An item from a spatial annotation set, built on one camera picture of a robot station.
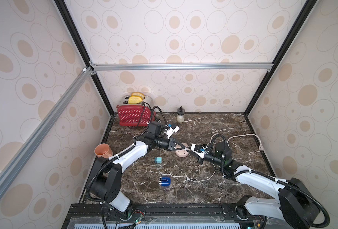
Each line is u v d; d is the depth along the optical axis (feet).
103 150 3.16
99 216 2.26
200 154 2.21
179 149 2.47
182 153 3.07
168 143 2.30
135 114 3.38
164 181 2.67
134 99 3.34
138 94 3.48
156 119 3.68
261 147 3.25
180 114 3.57
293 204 1.34
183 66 3.03
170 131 2.48
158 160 2.95
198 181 2.80
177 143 2.43
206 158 2.25
